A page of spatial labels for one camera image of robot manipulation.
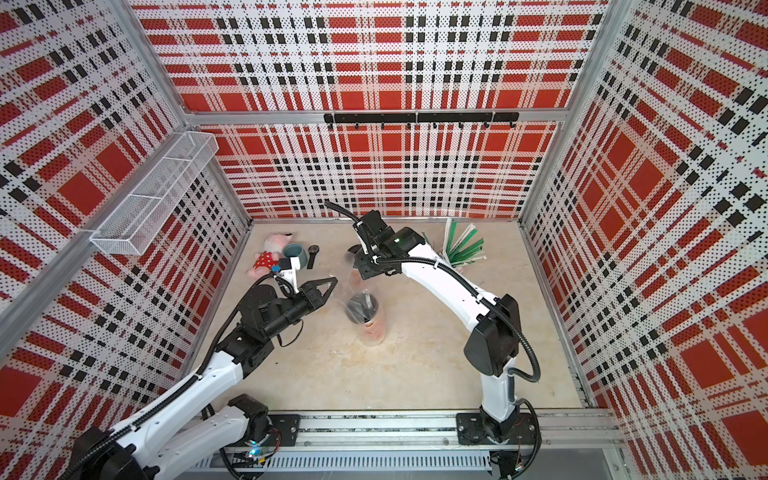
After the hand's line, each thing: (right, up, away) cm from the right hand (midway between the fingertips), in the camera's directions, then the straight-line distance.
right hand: (373, 264), depth 81 cm
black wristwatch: (-26, +4, +30) cm, 40 cm away
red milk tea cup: (-2, -11, -8) cm, 14 cm away
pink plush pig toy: (-38, +1, +21) cm, 43 cm away
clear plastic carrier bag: (+1, -5, -4) cm, 7 cm away
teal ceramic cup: (-31, +4, +26) cm, 40 cm away
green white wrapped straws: (+26, +4, +13) cm, 29 cm away
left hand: (-7, -4, -6) cm, 10 cm away
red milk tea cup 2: (-6, -5, +8) cm, 11 cm away
